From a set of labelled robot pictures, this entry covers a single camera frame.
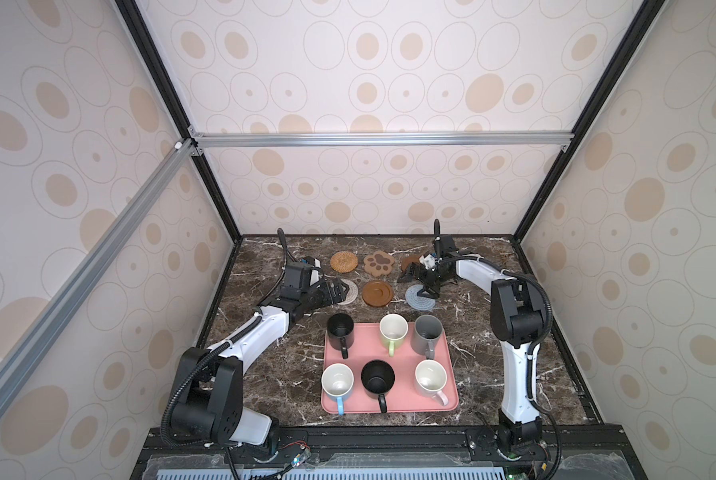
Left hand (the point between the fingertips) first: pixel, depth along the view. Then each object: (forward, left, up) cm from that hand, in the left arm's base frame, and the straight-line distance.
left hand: (344, 285), depth 86 cm
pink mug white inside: (-23, -24, -13) cm, 35 cm away
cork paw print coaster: (+20, -11, -16) cm, 28 cm away
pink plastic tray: (-27, -17, -15) cm, 35 cm away
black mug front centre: (-22, -10, -13) cm, 27 cm away
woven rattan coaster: (+22, +2, -16) cm, 28 cm away
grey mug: (-10, -24, -8) cm, 27 cm away
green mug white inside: (-9, -14, -11) cm, 20 cm away
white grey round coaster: (+7, -1, -16) cm, 17 cm away
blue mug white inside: (-23, +2, -13) cm, 27 cm away
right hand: (+9, -20, -12) cm, 25 cm away
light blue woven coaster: (+4, -24, -16) cm, 29 cm away
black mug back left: (-9, +2, -11) cm, 14 cm away
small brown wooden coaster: (+7, -10, -16) cm, 20 cm away
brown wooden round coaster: (+24, -23, -17) cm, 37 cm away
